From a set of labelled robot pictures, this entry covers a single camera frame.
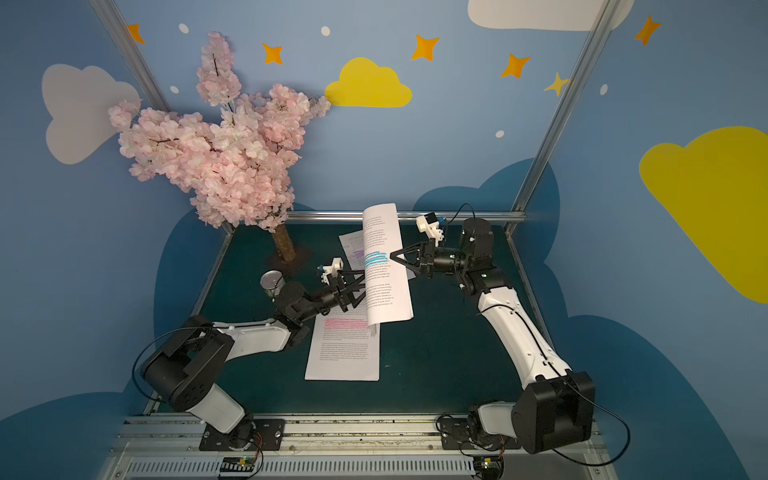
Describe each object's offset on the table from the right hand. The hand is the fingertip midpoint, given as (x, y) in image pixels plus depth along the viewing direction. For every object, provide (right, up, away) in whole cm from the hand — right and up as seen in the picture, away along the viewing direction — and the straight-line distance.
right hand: (397, 256), depth 67 cm
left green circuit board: (-40, -53, +6) cm, 66 cm away
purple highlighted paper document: (-15, +4, +48) cm, 50 cm away
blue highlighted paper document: (-2, -8, -3) cm, 9 cm away
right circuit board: (+23, -53, +6) cm, 58 cm away
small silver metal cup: (-41, -8, +31) cm, 52 cm away
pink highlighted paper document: (-15, -28, +22) cm, 39 cm away
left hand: (-6, -5, +6) cm, 10 cm away
